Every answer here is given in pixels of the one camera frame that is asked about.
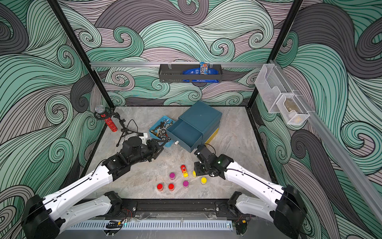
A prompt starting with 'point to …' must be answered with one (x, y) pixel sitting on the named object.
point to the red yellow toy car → (184, 170)
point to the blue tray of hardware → (158, 132)
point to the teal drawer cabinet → (190, 129)
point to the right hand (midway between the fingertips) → (199, 168)
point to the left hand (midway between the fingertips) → (166, 142)
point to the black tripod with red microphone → (106, 114)
